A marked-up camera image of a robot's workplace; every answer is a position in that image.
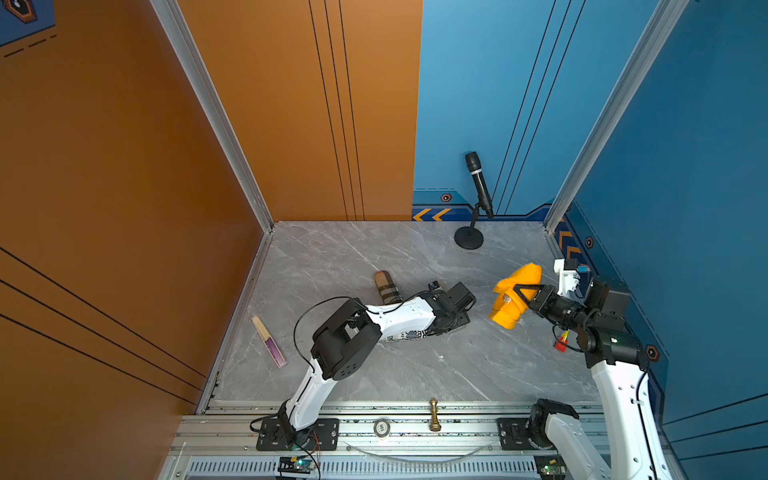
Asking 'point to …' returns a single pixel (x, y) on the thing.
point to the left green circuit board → (296, 464)
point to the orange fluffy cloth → (508, 306)
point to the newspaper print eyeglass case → (415, 334)
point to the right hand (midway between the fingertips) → (517, 288)
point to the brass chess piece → (435, 426)
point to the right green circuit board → (550, 465)
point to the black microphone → (474, 164)
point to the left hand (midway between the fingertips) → (465, 317)
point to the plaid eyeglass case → (387, 289)
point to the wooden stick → (273, 349)
